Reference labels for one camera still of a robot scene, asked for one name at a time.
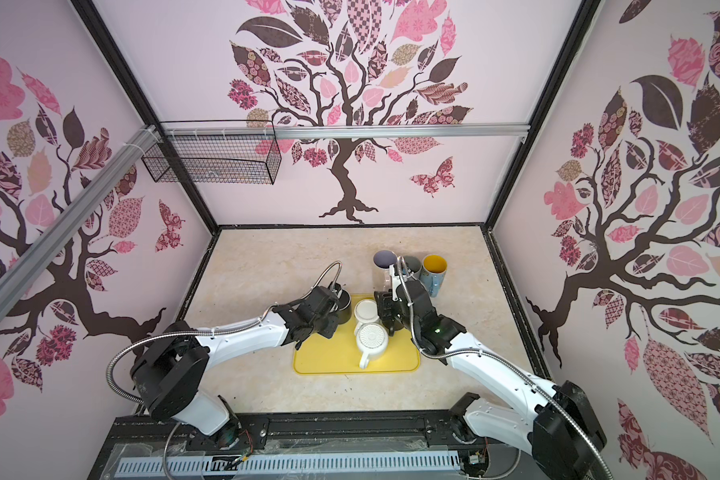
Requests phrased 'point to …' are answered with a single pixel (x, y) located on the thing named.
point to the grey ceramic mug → (414, 265)
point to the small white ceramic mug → (365, 311)
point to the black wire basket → (218, 153)
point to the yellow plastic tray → (340, 352)
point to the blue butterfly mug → (433, 272)
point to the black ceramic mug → (345, 305)
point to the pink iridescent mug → (382, 260)
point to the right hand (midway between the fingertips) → (381, 289)
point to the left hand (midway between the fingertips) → (330, 320)
